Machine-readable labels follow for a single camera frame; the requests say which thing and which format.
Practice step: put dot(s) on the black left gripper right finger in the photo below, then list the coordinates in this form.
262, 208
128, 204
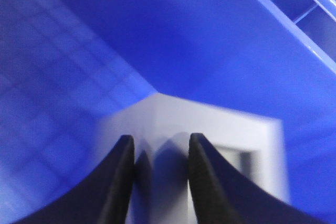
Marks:
223, 200

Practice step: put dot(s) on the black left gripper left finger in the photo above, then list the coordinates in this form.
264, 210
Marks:
105, 197

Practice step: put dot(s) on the blue plastic bin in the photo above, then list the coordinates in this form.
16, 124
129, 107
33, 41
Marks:
183, 37

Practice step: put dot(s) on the grey block with square hole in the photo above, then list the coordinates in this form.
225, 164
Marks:
210, 127

